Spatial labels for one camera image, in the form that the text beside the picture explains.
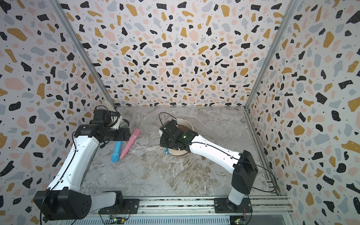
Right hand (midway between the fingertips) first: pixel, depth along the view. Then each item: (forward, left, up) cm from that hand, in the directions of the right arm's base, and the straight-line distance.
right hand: (160, 142), depth 76 cm
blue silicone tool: (-1, +31, -16) cm, 35 cm away
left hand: (+4, +21, +2) cm, 22 cm away
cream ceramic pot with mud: (+15, -13, -3) cm, 20 cm away
